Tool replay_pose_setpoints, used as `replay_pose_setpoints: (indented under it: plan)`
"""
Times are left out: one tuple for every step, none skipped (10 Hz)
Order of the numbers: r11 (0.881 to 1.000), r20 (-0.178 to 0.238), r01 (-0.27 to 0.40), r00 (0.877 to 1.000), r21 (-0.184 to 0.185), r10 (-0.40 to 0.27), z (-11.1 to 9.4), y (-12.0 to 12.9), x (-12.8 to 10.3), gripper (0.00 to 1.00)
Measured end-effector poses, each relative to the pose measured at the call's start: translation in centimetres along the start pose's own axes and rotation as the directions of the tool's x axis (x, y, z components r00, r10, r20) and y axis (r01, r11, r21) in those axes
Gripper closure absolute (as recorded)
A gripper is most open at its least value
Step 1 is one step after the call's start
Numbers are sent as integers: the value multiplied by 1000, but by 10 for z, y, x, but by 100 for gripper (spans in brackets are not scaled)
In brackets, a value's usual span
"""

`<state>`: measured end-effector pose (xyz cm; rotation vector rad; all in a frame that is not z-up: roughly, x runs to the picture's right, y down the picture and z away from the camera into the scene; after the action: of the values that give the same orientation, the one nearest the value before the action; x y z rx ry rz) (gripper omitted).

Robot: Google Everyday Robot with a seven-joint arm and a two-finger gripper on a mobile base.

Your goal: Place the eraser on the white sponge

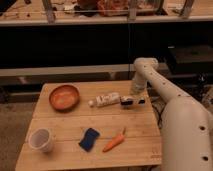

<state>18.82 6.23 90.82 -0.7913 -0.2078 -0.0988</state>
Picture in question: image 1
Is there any white labelled bottle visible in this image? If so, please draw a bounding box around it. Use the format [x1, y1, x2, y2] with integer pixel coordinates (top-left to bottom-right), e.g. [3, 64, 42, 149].
[88, 92, 120, 107]

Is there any blue eraser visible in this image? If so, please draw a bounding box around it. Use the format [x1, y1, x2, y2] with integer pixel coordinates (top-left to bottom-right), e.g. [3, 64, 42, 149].
[79, 128, 100, 152]

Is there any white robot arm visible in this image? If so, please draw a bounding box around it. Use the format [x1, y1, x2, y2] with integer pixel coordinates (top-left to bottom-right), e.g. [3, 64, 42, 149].
[130, 58, 213, 171]

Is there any white plastic cup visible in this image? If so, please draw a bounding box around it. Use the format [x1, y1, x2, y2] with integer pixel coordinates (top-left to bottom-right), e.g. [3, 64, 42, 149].
[28, 128, 54, 153]

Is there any orange toy carrot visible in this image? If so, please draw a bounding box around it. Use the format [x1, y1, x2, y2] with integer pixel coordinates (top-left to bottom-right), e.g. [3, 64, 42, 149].
[103, 129, 126, 152]

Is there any wooden table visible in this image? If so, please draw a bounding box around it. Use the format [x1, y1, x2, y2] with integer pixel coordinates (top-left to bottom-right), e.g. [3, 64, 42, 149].
[16, 81, 161, 171]

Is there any black box on shelf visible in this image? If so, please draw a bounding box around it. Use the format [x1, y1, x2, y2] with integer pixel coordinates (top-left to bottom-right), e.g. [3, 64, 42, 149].
[165, 45, 213, 74]

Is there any orange wooden bowl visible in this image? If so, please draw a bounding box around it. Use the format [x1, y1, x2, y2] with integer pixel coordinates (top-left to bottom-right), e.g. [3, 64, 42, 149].
[49, 85, 80, 111]

